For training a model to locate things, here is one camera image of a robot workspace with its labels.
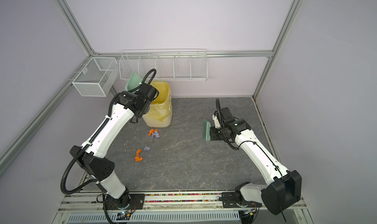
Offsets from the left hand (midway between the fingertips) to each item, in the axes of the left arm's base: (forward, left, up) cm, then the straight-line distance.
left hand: (128, 106), depth 73 cm
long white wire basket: (+38, -19, -2) cm, 42 cm away
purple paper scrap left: (-9, -2, -31) cm, 32 cm away
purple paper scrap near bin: (+1, -7, -30) cm, 31 cm away
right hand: (-11, -43, -15) cm, 46 cm away
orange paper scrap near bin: (+4, -4, -31) cm, 31 cm away
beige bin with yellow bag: (+5, -13, -13) cm, 19 cm away
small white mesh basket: (+33, +31, -7) cm, 46 cm away
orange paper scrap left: (-15, +2, -31) cm, 34 cm away
